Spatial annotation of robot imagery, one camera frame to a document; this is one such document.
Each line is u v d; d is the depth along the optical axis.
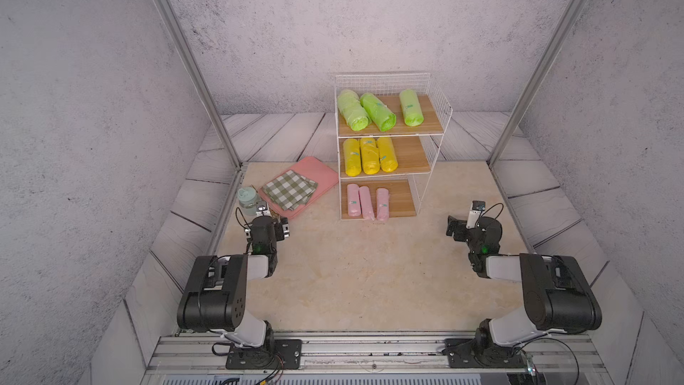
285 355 0.73
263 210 0.81
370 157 0.85
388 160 0.83
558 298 0.45
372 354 0.74
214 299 0.45
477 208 0.81
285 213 1.05
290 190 1.11
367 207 1.01
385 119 0.70
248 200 0.98
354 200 1.03
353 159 0.84
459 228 0.85
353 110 0.73
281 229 0.88
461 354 0.72
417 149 0.92
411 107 0.74
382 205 1.01
